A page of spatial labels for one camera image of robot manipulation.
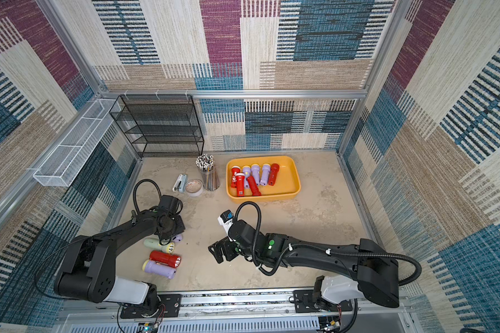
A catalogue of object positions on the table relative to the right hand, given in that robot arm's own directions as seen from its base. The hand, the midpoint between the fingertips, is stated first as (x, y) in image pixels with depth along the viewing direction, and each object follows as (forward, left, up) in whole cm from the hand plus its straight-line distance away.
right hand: (224, 244), depth 75 cm
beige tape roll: (+34, +19, -11) cm, 40 cm away
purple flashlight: (+6, +21, -9) cm, 24 cm away
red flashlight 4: (+43, -22, -8) cm, 49 cm away
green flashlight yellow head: (+4, +30, -8) cm, 31 cm away
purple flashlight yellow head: (+42, -7, -8) cm, 43 cm away
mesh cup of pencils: (+32, +9, +1) cm, 33 cm away
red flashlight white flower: (+41, -1, -8) cm, 42 cm away
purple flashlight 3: (+42, -12, -8) cm, 44 cm away
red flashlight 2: (+32, -4, -8) cm, 34 cm away
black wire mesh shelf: (+60, +38, +7) cm, 71 cm away
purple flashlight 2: (-5, +28, -9) cm, 29 cm away
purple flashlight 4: (+40, -17, -9) cm, 45 cm away
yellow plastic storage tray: (+35, -28, -10) cm, 46 cm away
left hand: (+11, +21, -12) cm, 27 cm away
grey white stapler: (+35, +26, -9) cm, 44 cm away
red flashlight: (-3, +21, -8) cm, 22 cm away
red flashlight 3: (+28, -12, -8) cm, 32 cm away
